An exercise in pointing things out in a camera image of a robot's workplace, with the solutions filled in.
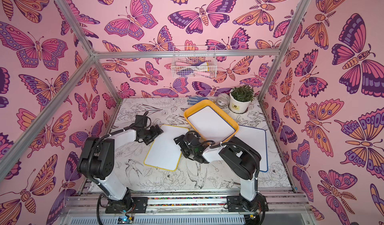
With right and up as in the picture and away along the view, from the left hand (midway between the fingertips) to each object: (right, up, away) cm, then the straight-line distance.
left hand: (161, 133), depth 98 cm
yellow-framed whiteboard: (+3, -12, -1) cm, 12 cm away
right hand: (+9, -4, -7) cm, 13 cm away
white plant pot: (+52, +18, +8) cm, 55 cm away
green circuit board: (-13, -38, -25) cm, 48 cm away
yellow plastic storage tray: (+44, +10, +6) cm, 46 cm away
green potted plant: (+54, +27, +2) cm, 60 cm away
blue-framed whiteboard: (+32, +5, +4) cm, 33 cm away
